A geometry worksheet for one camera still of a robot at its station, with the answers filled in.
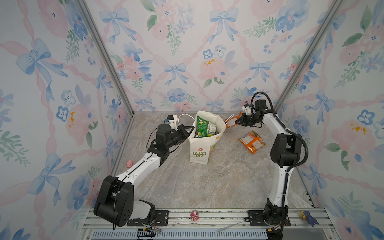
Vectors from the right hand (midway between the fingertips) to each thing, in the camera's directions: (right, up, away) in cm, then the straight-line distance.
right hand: (236, 121), depth 100 cm
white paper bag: (-25, -16, -20) cm, 35 cm away
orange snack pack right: (+11, -14, 0) cm, 18 cm away
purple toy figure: (+27, -47, -27) cm, 61 cm away
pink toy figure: (-28, -47, -29) cm, 62 cm away
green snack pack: (-22, -5, -17) cm, 28 cm away
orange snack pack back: (-3, 0, +2) cm, 4 cm away
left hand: (-27, -4, -24) cm, 36 cm away
